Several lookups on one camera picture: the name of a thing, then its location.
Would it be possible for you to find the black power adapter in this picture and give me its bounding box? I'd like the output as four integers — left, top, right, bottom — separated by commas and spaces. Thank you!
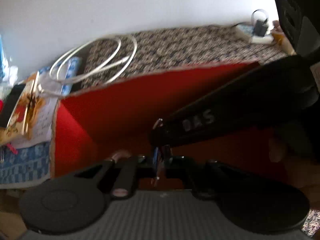
253, 18, 268, 37

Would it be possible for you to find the black smartphone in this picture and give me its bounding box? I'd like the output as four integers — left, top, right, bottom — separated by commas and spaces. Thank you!
0, 83, 26, 128

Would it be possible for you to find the black power cable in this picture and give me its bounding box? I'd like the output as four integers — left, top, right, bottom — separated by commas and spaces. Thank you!
233, 8, 266, 29

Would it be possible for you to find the white coiled cable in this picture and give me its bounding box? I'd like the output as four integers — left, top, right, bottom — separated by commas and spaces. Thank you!
37, 33, 138, 98

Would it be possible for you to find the pink plush toy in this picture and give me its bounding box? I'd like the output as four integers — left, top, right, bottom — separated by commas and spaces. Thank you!
271, 20, 296, 56

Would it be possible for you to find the red cardboard box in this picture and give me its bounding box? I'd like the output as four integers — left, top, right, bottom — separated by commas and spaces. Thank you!
52, 62, 277, 177

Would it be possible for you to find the illustrated picture book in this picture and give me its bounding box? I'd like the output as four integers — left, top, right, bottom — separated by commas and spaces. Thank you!
1, 72, 41, 146

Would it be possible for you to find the red plush toy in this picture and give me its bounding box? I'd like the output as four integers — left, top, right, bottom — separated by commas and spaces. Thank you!
0, 100, 4, 112

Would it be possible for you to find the white power strip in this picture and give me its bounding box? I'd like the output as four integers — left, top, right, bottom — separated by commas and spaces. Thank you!
234, 24, 274, 44

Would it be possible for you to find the blue checkered cloth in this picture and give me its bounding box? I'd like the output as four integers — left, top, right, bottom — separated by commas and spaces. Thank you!
1, 56, 82, 190

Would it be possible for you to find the patterned floral tablecloth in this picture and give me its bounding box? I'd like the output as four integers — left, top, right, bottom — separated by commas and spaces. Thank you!
80, 25, 319, 237

